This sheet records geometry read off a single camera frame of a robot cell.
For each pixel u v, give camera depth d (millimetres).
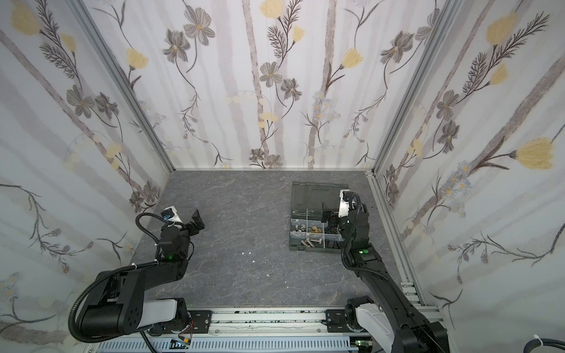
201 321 750
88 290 416
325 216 732
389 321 466
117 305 430
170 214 736
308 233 932
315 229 958
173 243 650
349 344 705
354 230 580
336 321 732
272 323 749
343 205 688
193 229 795
